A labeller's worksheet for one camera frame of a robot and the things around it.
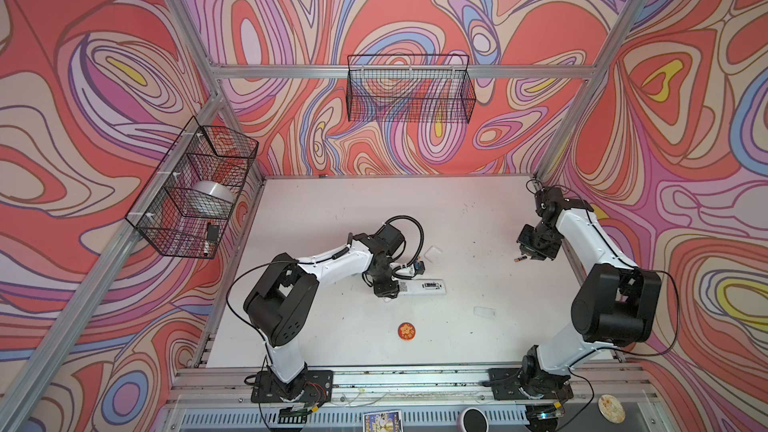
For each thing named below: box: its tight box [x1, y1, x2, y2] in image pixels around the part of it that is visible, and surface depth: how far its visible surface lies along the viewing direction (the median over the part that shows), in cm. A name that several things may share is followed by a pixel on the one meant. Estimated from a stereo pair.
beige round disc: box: [597, 394, 626, 424], surface depth 72 cm
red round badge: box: [398, 322, 416, 341], surface depth 84 cm
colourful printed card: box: [362, 410, 404, 432], surface depth 69 cm
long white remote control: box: [398, 279, 447, 297], surface depth 90 cm
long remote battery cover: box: [473, 306, 497, 318], surface depth 88 cm
